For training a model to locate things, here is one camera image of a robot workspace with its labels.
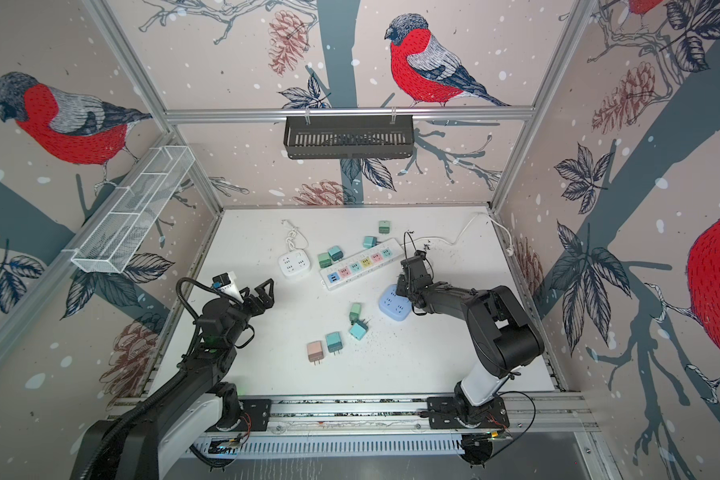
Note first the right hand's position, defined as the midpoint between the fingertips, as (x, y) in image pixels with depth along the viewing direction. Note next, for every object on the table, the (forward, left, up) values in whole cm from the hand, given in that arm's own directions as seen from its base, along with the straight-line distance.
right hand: (404, 286), depth 97 cm
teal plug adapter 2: (+11, +24, +3) cm, 27 cm away
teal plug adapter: (-15, +14, +1) cm, 21 cm away
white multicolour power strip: (+9, +11, +3) cm, 15 cm away
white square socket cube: (+6, +38, +4) cm, 39 cm away
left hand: (-9, +42, +14) cm, 45 cm away
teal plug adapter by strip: (+18, +13, +2) cm, 22 cm away
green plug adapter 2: (+26, +7, +1) cm, 27 cm away
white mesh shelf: (+1, +74, +34) cm, 81 cm away
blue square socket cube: (-8, +4, +2) cm, 9 cm away
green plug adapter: (+9, +28, +2) cm, 30 cm away
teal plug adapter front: (-20, +21, +2) cm, 29 cm away
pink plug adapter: (-23, +26, +1) cm, 34 cm away
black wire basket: (+45, +20, +29) cm, 57 cm away
